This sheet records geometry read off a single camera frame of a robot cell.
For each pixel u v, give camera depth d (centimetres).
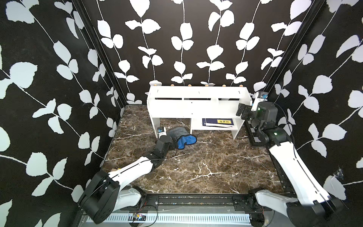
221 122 91
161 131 74
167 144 65
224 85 85
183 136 93
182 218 70
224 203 76
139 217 71
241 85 86
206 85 84
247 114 64
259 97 59
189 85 85
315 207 36
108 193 41
